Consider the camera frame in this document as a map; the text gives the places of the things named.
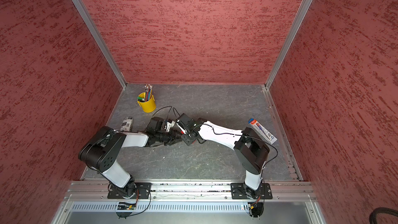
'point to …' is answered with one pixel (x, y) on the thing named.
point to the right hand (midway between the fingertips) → (190, 139)
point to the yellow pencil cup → (148, 106)
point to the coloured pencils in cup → (148, 91)
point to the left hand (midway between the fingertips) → (182, 140)
